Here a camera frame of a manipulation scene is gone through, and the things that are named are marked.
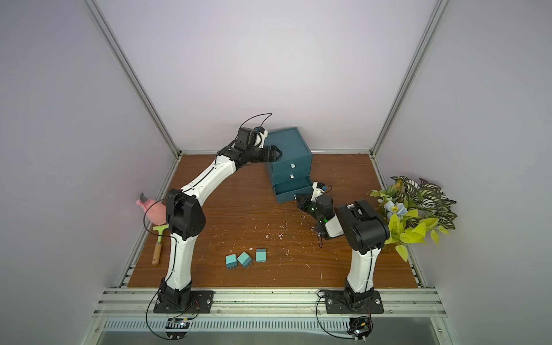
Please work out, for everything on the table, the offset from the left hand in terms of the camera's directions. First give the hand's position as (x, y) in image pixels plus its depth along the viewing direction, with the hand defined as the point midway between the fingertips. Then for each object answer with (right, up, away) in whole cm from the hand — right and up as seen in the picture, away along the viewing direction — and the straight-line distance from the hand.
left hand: (279, 152), depth 90 cm
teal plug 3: (-7, -41, -9) cm, 43 cm away
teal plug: (-18, -43, -10) cm, 48 cm away
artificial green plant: (+44, -21, -24) cm, 54 cm away
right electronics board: (+27, -60, -21) cm, 69 cm away
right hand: (+8, -18, +4) cm, 20 cm away
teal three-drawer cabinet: (+4, -10, +5) cm, 12 cm away
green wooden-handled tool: (-49, -41, -7) cm, 64 cm away
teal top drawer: (+6, -5, -1) cm, 8 cm away
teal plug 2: (-13, -43, -9) cm, 46 cm away
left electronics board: (-35, -62, -19) cm, 74 cm away
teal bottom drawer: (+3, -17, +4) cm, 18 cm away
